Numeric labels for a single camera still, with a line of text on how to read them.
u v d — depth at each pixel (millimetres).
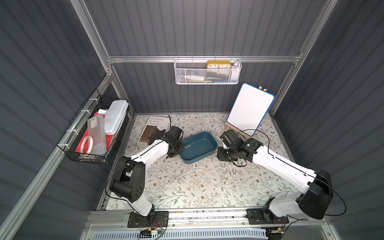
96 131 684
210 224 736
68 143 600
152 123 1090
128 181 459
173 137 719
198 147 963
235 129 1001
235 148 593
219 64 871
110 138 702
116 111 766
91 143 622
